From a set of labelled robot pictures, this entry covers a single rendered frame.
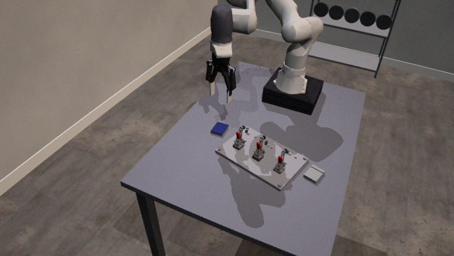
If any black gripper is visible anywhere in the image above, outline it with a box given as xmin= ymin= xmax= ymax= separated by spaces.
xmin=206 ymin=52 xmax=236 ymax=103

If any blue rectangular block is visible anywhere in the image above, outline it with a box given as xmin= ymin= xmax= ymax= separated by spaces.
xmin=211 ymin=122 xmax=228 ymax=137

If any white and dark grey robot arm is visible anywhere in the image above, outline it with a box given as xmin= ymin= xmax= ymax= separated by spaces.
xmin=210 ymin=0 xmax=324 ymax=94

